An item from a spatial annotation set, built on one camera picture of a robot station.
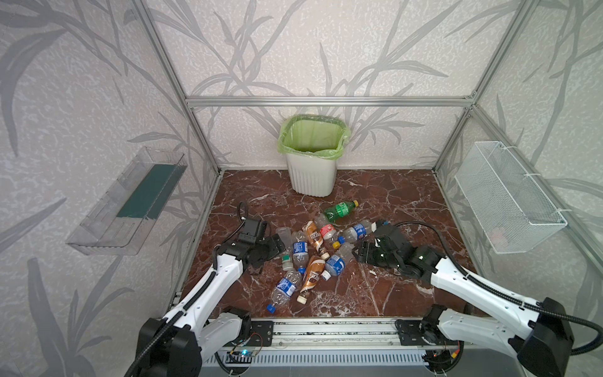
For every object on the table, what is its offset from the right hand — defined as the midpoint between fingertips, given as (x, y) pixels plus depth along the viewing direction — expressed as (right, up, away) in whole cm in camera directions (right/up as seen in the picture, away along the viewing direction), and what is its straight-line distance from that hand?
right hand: (358, 246), depth 79 cm
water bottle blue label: (+2, +2, +13) cm, 14 cm away
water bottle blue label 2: (-8, -8, +3) cm, 11 cm away
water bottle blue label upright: (-20, -4, +7) cm, 22 cm away
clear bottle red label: (-10, +3, +13) cm, 17 cm away
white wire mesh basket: (+40, +13, -16) cm, 45 cm away
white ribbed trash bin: (-17, +25, +17) cm, 34 cm away
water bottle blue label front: (-25, -14, 0) cm, 29 cm away
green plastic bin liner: (-16, +44, +26) cm, 54 cm away
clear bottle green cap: (-27, +1, +14) cm, 31 cm away
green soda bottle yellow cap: (-5, +10, +20) cm, 23 cm away
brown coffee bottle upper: (-15, 0, +12) cm, 19 cm away
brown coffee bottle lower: (-15, -9, +4) cm, 18 cm away
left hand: (-27, 0, +4) cm, 27 cm away
